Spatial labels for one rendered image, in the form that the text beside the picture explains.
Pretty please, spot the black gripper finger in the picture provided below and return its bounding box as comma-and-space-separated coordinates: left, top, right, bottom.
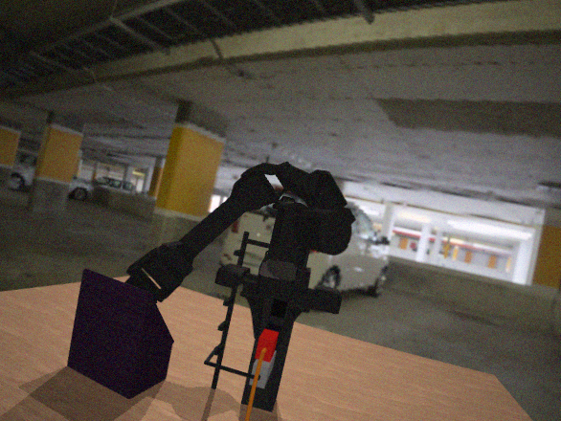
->
277, 299, 311, 345
240, 292, 264, 339

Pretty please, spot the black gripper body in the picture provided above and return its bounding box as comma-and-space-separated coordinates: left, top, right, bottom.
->
215, 238, 342, 314

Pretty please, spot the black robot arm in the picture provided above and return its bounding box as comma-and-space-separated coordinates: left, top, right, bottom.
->
125, 162, 355, 303

